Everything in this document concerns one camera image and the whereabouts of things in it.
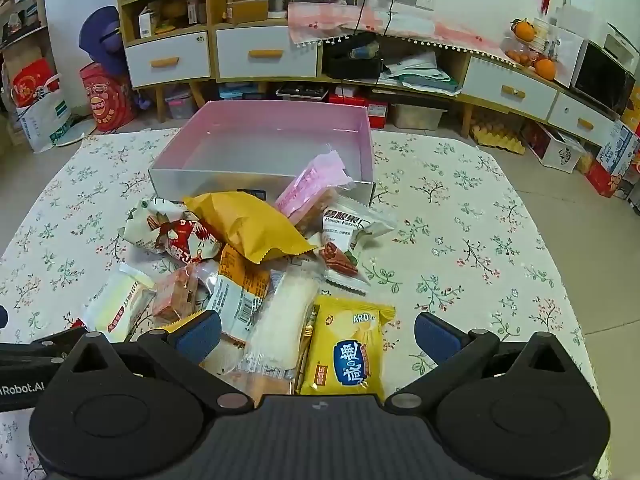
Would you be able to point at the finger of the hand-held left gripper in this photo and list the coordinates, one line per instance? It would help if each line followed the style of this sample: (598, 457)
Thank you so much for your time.
(50, 347)

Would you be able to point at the cream white snack packet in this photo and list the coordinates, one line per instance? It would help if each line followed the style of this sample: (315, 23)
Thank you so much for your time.
(117, 302)

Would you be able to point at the clear packet with brown snack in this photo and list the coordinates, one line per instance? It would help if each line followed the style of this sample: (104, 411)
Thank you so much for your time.
(340, 260)

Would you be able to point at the red cardboard box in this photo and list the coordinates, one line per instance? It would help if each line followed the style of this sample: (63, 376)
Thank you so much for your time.
(377, 112)

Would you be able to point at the clear fruit bowl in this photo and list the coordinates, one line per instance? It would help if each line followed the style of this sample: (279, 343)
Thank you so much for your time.
(520, 55)

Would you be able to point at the floral tablecloth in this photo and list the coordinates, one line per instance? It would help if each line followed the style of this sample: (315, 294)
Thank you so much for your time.
(475, 240)

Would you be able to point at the blue red carton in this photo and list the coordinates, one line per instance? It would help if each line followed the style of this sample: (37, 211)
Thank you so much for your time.
(615, 160)

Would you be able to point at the white paper bag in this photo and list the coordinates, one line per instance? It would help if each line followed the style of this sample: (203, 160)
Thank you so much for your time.
(567, 52)

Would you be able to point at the side bookshelf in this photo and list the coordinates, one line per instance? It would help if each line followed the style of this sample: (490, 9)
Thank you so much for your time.
(20, 5)

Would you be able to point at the wooden low cabinet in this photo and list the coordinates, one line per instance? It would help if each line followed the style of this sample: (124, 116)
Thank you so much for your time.
(450, 65)

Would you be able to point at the white green nut packet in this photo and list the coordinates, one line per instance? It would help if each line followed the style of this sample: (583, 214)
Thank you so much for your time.
(350, 222)

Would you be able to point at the pink box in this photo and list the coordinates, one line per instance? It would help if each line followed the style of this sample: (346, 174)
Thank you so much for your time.
(280, 130)

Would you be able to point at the white round plate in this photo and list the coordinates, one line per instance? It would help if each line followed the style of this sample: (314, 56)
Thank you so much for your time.
(71, 141)

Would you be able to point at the pink snack packet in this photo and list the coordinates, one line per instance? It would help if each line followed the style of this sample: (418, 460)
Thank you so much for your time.
(312, 185)

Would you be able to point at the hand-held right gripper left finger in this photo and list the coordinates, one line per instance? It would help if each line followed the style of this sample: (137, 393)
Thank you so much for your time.
(200, 336)

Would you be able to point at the pink cherry print cloth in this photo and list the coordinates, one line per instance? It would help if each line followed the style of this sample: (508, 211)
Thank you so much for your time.
(415, 25)

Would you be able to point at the black box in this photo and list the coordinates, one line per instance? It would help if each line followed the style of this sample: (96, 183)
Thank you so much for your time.
(350, 67)

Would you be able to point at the black microwave oven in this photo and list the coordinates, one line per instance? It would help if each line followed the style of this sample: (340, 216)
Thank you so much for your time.
(600, 77)

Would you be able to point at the white red gift box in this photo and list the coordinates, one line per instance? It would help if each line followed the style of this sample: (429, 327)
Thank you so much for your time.
(552, 147)

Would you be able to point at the large orange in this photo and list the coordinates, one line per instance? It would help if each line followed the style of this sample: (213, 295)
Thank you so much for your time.
(525, 30)
(546, 69)

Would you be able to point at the yellow blue label snack packet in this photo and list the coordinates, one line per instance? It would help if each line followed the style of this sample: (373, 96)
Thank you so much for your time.
(350, 350)

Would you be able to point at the small white box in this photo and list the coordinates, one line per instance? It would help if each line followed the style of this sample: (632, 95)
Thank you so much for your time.
(145, 24)

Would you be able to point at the small clear storage bin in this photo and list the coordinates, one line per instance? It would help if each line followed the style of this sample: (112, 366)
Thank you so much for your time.
(180, 105)

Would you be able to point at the yellow egg tray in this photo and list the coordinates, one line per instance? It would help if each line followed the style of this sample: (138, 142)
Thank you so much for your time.
(497, 137)

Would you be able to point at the red printed bag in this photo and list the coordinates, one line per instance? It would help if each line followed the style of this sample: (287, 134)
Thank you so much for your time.
(105, 100)

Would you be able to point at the white nut print packet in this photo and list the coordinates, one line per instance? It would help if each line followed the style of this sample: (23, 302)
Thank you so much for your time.
(145, 225)

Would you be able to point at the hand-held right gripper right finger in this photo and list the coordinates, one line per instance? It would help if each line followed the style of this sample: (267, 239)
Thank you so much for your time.
(436, 336)

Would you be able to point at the pile of folded bags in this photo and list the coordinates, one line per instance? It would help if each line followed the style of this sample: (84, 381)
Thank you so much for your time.
(420, 75)

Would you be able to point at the white green plastic bag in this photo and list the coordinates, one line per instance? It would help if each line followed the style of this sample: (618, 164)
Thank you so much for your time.
(45, 120)

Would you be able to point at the orange and white snack packet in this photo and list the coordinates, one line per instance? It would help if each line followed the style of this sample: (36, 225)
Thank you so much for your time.
(237, 290)

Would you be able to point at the yellow toy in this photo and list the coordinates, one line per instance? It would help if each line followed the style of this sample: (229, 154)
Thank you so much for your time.
(172, 15)

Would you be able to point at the red gift bag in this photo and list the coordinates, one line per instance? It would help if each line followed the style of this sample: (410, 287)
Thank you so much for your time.
(32, 82)

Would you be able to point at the mustard yellow snack packet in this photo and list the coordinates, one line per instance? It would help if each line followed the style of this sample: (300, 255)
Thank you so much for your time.
(245, 225)

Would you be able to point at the translucent white rice cracker packet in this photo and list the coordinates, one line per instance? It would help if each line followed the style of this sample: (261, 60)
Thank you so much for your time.
(285, 320)

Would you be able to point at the clear packet with reddish cake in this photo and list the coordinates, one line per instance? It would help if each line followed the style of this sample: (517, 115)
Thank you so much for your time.
(175, 295)

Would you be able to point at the brown cardboard box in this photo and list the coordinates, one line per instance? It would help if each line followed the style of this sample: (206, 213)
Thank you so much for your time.
(247, 11)

